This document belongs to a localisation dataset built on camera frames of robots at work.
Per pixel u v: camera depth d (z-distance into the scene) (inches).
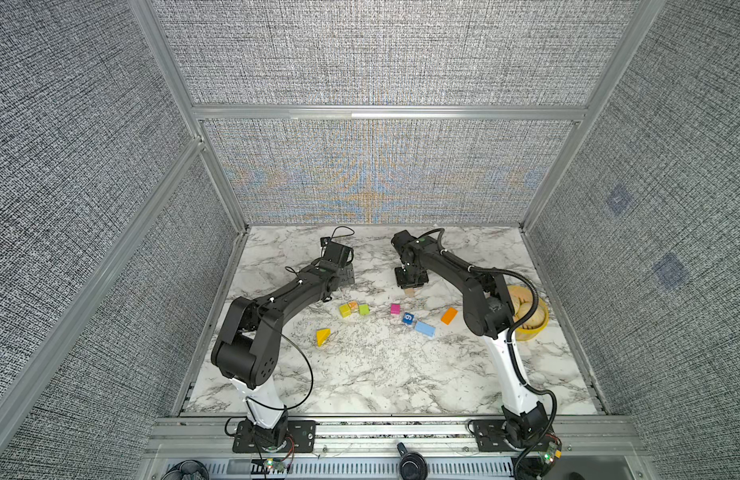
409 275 34.7
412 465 27.3
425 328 36.5
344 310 37.2
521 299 37.6
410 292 39.4
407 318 36.7
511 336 24.2
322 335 34.7
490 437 28.8
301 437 28.9
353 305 38.1
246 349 18.6
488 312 24.3
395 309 38.3
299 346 35.5
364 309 38.0
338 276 29.4
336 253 28.8
